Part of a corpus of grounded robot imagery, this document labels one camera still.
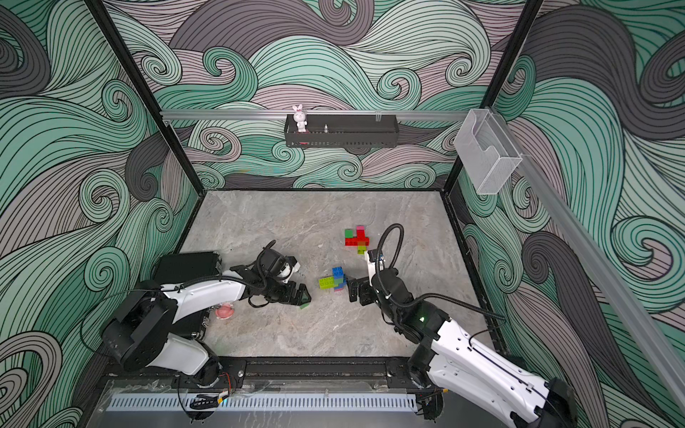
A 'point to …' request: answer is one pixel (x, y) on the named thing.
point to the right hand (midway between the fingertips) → (358, 276)
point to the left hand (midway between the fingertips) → (302, 296)
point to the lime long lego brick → (328, 283)
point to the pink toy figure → (225, 311)
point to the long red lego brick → (360, 236)
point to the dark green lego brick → (349, 233)
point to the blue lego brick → (338, 274)
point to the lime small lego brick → (361, 250)
